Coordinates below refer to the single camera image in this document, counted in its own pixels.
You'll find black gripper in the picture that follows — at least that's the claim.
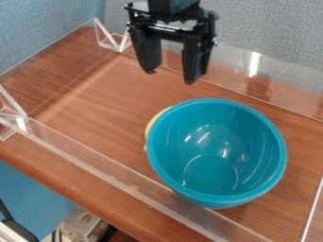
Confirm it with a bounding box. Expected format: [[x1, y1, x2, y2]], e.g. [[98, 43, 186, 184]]
[[126, 0, 219, 85]]

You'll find blue plastic bowl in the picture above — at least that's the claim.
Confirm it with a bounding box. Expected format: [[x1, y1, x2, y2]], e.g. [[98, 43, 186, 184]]
[[146, 98, 289, 209]]

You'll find yellow object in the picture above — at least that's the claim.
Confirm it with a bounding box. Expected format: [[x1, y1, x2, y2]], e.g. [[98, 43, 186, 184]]
[[145, 106, 173, 152]]

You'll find clear acrylic back barrier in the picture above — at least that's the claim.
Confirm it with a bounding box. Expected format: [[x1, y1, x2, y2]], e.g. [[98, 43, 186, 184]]
[[122, 34, 323, 122]]

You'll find clear acrylic barrier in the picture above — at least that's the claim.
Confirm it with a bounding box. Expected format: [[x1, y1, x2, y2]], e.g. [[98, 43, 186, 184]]
[[122, 34, 323, 122], [0, 118, 271, 242]]

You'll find clear acrylic front barrier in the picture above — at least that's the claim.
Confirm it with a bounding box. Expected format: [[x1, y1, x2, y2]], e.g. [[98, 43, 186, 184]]
[[0, 118, 271, 242]]

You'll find white device below table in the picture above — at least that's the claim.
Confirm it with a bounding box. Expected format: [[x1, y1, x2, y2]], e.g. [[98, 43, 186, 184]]
[[51, 207, 110, 242]]

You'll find clear acrylic corner bracket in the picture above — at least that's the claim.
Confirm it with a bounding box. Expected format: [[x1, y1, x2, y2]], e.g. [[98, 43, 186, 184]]
[[94, 18, 131, 53]]

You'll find clear acrylic left bracket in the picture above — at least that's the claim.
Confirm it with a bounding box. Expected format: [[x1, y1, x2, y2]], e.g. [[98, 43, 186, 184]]
[[0, 84, 30, 141]]

